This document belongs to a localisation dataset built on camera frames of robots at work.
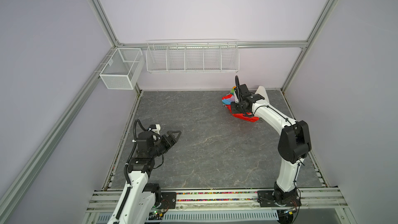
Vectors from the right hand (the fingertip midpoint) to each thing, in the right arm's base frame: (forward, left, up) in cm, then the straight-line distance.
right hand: (235, 108), depth 94 cm
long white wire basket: (+30, +27, +18) cm, 44 cm away
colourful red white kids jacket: (+7, +5, -1) cm, 8 cm away
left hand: (-21, +32, +4) cm, 39 cm away
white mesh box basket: (+23, +72, +13) cm, 77 cm away
